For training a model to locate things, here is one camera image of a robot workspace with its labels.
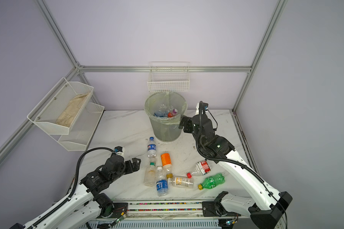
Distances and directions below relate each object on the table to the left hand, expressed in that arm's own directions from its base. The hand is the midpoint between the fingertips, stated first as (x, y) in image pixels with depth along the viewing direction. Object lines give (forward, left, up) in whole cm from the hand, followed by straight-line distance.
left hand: (133, 163), depth 79 cm
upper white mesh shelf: (+19, +41, +20) cm, 49 cm away
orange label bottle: (+4, -18, -6) cm, 20 cm away
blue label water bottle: (+39, -14, +2) cm, 41 cm away
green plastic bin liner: (+42, -19, +11) cm, 48 cm away
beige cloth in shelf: (+19, +35, +18) cm, 44 cm away
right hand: (+13, -29, +25) cm, 41 cm away
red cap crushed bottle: (+1, -40, -8) cm, 41 cm away
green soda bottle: (-8, -44, -6) cm, 45 cm away
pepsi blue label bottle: (+13, -8, -7) cm, 17 cm away
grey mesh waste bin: (+22, -17, +3) cm, 28 cm away
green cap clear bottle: (-2, -8, -12) cm, 14 cm away
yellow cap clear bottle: (-8, -27, -6) cm, 29 cm away
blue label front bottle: (-10, -16, -5) cm, 20 cm away
